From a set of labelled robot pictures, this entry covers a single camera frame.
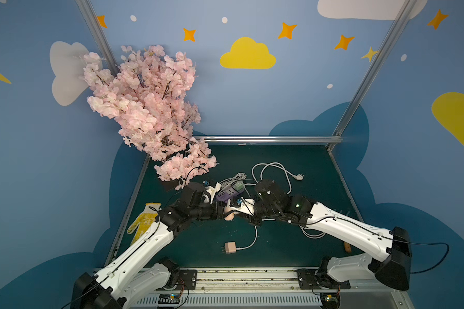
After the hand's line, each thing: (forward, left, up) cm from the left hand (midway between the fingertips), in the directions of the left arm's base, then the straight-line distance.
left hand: (233, 207), depth 73 cm
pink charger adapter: (-10, +1, -17) cm, 20 cm away
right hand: (-1, -3, +1) cm, 3 cm away
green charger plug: (+18, -2, -13) cm, 22 cm away
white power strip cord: (+27, -5, -18) cm, 33 cm away
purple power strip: (+17, +4, -18) cm, 25 cm away
